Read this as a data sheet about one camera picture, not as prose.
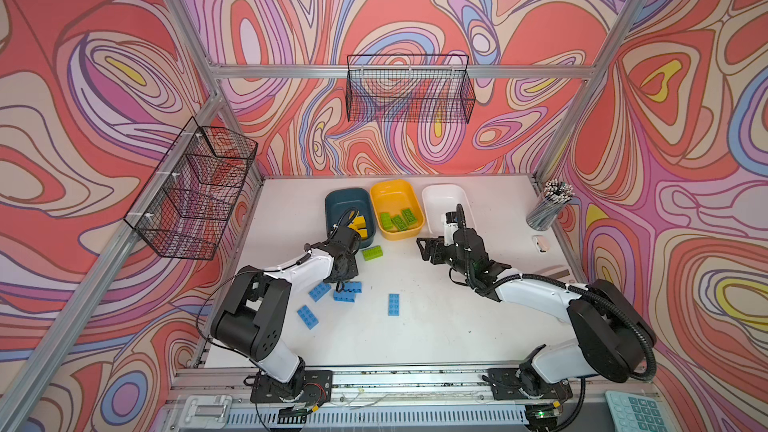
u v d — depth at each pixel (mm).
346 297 868
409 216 1048
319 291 883
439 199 1124
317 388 719
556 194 914
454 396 725
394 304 863
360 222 1028
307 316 838
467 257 663
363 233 998
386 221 1042
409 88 960
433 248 768
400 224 1040
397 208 1089
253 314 454
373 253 974
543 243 1002
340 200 1091
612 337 435
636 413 689
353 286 888
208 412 698
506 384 736
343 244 734
